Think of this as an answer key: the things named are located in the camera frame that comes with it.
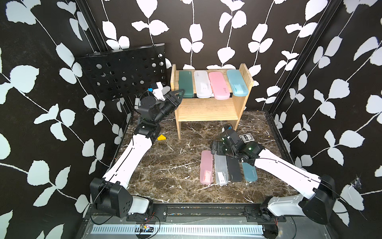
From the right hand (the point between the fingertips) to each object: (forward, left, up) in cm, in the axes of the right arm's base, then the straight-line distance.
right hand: (215, 144), depth 78 cm
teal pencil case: (-8, -22, -19) cm, 30 cm away
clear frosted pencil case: (-6, -5, -20) cm, 21 cm away
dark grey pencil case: (-6, -13, -18) cm, 23 cm away
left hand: (+11, +15, +27) cm, 33 cm away
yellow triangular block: (+16, +35, -17) cm, 42 cm away
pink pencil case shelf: (-5, +4, -20) cm, 20 cm away
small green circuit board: (-36, +35, -19) cm, 54 cm away
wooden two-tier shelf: (+24, +14, +2) cm, 28 cm away
